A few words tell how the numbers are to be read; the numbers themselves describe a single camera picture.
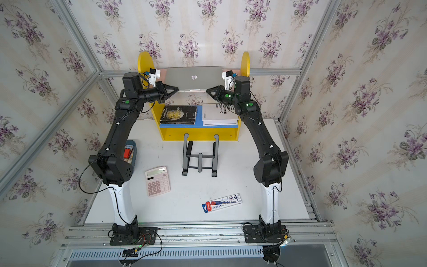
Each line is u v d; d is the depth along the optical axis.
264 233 0.65
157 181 0.88
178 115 1.01
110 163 0.51
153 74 0.71
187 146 0.99
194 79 0.82
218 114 0.99
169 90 0.74
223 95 0.70
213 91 0.76
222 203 0.82
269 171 0.53
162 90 0.68
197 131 1.07
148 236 0.73
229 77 0.71
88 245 0.72
